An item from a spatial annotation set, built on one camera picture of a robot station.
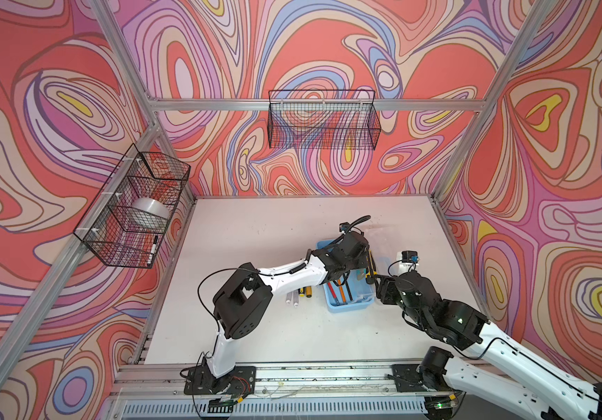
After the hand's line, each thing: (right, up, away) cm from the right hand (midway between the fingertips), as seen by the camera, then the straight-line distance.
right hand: (384, 284), depth 75 cm
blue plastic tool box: (-8, -7, +15) cm, 18 cm away
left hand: (-1, +7, +10) cm, 13 cm away
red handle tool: (-13, -7, +15) cm, 22 cm away
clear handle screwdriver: (-27, -8, +14) cm, 32 cm away
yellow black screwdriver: (-22, -6, +14) cm, 27 cm away
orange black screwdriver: (-10, -8, +15) cm, 20 cm away
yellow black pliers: (-1, +1, +11) cm, 11 cm away
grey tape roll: (-66, +21, -3) cm, 70 cm away
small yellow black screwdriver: (-24, -6, +13) cm, 28 cm away
